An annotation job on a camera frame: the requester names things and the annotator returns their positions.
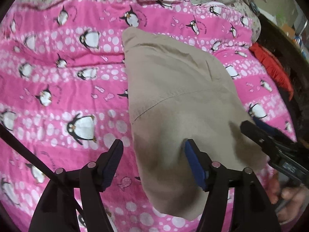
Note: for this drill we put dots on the pink penguin blanket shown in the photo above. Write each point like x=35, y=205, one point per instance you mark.
x=64, y=84

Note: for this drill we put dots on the person right hand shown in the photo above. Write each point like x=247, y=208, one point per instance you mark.
x=296, y=197

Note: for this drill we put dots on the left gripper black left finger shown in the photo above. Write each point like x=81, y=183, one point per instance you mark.
x=77, y=193

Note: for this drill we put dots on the dark wooden bed frame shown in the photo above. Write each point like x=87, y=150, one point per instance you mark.
x=295, y=65

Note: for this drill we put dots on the red cloth right side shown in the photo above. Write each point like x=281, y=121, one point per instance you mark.
x=273, y=67

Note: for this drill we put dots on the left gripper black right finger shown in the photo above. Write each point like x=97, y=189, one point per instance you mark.
x=252, y=209

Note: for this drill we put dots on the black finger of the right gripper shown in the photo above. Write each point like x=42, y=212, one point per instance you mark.
x=267, y=143
x=272, y=132

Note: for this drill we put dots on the beige jacket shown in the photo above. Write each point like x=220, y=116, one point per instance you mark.
x=178, y=92

